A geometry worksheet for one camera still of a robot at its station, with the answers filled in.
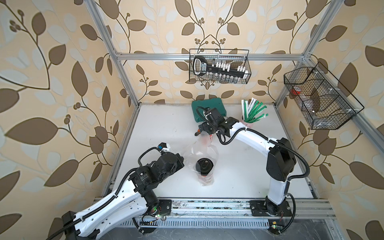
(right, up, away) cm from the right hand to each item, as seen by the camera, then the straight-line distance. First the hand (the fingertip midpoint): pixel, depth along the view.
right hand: (207, 127), depth 90 cm
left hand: (-12, -14, -17) cm, 25 cm away
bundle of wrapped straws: (+30, +11, +9) cm, 33 cm away
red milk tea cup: (-2, -19, -20) cm, 28 cm away
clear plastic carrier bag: (-3, -14, -14) cm, 20 cm away
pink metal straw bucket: (+27, +2, +7) cm, 28 cm away
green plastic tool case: (+8, +18, +26) cm, 33 cm away
